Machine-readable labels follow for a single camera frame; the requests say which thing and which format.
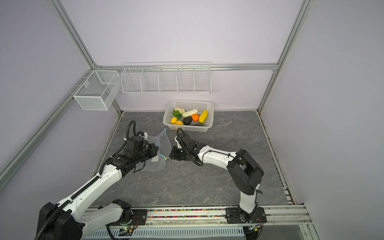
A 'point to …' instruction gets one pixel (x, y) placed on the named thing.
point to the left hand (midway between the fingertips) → (159, 149)
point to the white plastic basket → (187, 105)
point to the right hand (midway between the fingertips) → (168, 156)
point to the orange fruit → (195, 117)
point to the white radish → (189, 113)
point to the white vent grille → (203, 233)
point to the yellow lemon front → (179, 122)
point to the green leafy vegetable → (177, 113)
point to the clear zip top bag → (161, 141)
